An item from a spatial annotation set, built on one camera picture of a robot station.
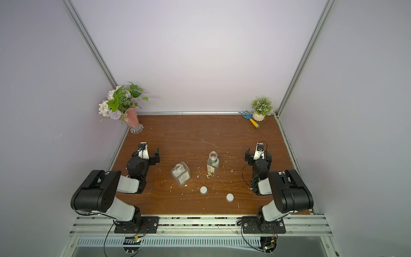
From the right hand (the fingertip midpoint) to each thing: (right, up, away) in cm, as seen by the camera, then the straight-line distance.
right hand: (261, 147), depth 89 cm
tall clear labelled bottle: (-27, -7, -9) cm, 30 cm away
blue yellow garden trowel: (0, +19, +29) cm, 35 cm away
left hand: (-64, 0, +2) cm, 64 cm away
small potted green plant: (+6, +26, +18) cm, 32 cm away
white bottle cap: (-33, -22, -5) cm, 40 cm away
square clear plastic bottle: (-44, -12, -8) cm, 46 cm away
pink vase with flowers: (-80, +25, +2) cm, 84 cm away
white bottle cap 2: (-19, -25, -8) cm, 32 cm away
